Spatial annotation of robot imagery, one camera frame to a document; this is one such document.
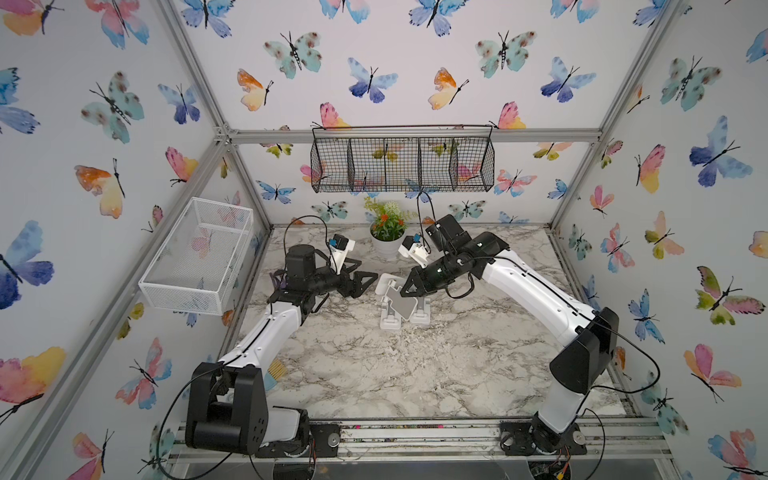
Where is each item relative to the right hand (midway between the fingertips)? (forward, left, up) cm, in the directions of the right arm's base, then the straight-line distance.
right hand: (405, 290), depth 73 cm
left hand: (+8, +10, -2) cm, 13 cm away
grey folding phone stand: (-3, +2, -4) cm, 6 cm away
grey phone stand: (+3, +5, -22) cm, 23 cm away
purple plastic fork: (-5, +27, +7) cm, 28 cm away
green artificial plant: (+31, +5, -7) cm, 33 cm away
